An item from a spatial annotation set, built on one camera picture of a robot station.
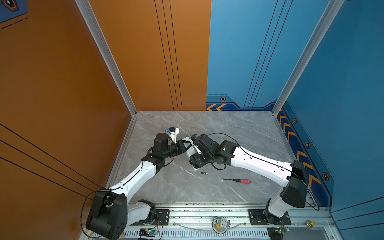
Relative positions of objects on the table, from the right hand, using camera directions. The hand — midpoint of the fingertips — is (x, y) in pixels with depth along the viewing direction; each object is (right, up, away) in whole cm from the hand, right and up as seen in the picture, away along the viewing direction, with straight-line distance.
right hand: (194, 158), depth 76 cm
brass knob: (+55, -29, -7) cm, 63 cm away
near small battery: (+5, -11, +11) cm, 17 cm away
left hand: (-1, +8, +3) cm, 9 cm away
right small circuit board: (+42, -32, -7) cm, 53 cm away
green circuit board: (-22, -34, -5) cm, 41 cm away
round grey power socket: (+12, -27, -11) cm, 31 cm away
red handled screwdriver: (+26, -14, +8) cm, 31 cm away
